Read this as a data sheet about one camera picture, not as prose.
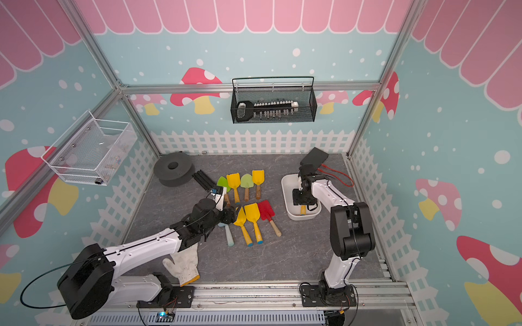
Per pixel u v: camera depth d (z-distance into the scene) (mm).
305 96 944
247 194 1013
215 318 712
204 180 1062
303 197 818
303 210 946
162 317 729
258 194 1015
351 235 480
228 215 743
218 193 725
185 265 814
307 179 695
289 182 1060
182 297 744
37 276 379
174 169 1062
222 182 1062
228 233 889
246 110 895
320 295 737
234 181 1088
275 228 888
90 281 414
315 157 1203
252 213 964
